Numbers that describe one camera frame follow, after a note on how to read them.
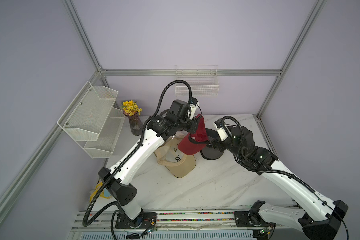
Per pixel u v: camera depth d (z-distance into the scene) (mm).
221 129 575
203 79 953
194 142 798
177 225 732
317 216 392
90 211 352
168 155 916
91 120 772
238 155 503
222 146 614
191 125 617
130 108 907
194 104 604
